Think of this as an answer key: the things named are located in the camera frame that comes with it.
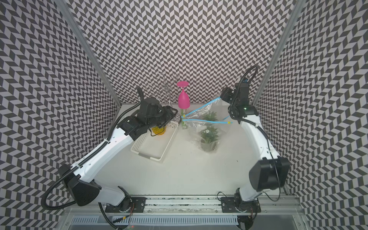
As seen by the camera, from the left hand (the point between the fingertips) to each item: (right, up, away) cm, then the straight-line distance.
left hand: (176, 114), depth 72 cm
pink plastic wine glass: (+3, +10, +19) cm, 22 cm away
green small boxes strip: (+2, -8, +29) cm, 30 cm away
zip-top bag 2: (+22, +3, +8) cm, 23 cm away
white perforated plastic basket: (-14, -20, +14) cm, 28 cm away
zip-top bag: (+17, -12, +11) cm, 23 cm away
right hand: (+27, +12, +8) cm, 31 cm away
